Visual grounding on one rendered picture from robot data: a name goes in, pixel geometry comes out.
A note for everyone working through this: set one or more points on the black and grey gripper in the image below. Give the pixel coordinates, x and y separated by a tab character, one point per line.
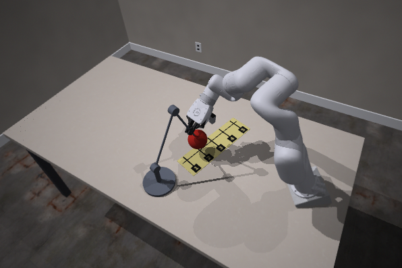
199	113

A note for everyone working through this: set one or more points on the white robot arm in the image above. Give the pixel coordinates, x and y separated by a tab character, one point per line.
290	156

